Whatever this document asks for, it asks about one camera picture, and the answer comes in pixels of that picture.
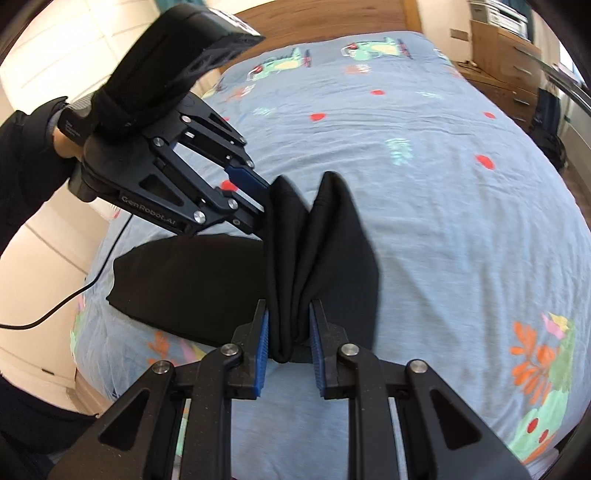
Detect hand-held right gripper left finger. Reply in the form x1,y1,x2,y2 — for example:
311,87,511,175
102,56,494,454
46,299,271,480

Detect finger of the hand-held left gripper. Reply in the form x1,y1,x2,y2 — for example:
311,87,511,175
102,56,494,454
196,187,269,240
159,95,274,193

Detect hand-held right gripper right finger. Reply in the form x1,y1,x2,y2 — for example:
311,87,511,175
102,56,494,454
308,299,532,480

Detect black pants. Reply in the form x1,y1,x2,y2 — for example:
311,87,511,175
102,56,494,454
106,171,382,365

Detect person's left forearm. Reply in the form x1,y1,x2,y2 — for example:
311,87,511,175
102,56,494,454
0,95,86,259

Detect white wardrobe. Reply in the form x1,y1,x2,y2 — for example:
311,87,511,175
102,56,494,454
0,0,176,384

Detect bed with blue printed sheet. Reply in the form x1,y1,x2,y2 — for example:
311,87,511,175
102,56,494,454
69,30,587,480

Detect wooden headboard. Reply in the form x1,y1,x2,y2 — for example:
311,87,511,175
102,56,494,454
233,0,423,40

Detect person's dark clothed body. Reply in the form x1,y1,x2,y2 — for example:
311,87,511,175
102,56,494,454
0,376,109,480

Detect wooden nightstand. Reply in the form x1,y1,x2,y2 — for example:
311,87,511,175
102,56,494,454
450,60,518,121

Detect wooden dresser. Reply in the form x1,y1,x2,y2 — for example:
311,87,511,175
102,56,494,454
468,18,543,134

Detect white printer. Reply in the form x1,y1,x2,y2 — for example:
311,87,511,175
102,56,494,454
468,0,529,33

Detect dark hanging bag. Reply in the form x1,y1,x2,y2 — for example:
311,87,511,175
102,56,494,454
536,88,561,139

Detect long desk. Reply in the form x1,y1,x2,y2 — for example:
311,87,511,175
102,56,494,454
538,46,591,121

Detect black cable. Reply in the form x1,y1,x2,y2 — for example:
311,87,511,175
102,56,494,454
0,215,132,329

